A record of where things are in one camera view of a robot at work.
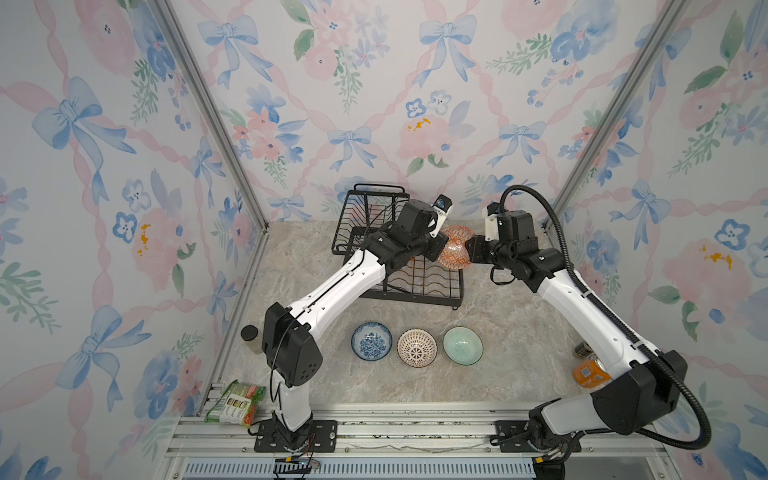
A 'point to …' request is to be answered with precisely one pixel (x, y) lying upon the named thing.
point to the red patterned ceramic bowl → (455, 254)
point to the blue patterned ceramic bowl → (371, 341)
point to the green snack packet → (235, 404)
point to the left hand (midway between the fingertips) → (443, 230)
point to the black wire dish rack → (367, 207)
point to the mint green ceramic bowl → (462, 345)
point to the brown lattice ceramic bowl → (416, 347)
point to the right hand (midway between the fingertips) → (470, 240)
